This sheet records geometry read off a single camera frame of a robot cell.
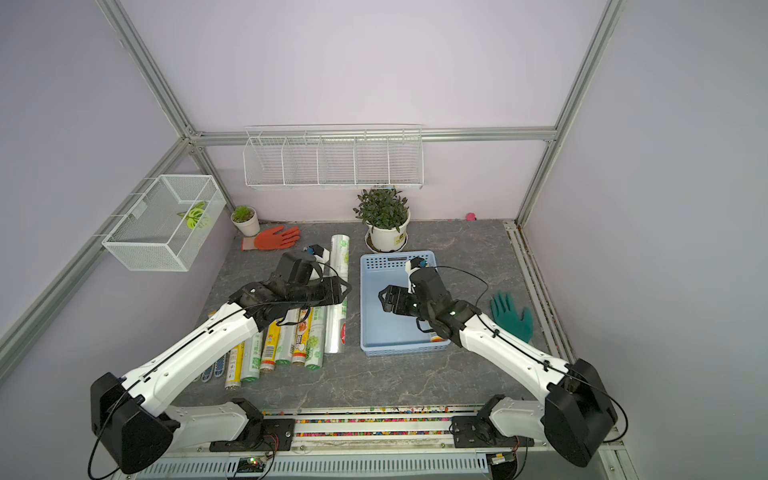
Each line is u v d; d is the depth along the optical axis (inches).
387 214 39.0
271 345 33.3
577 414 15.9
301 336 34.2
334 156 38.8
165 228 32.3
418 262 28.7
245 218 44.1
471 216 48.9
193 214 32.4
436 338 33.9
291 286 22.5
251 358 32.3
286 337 34.1
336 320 28.5
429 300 23.6
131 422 14.6
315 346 33.2
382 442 29.0
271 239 45.5
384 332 36.0
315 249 27.7
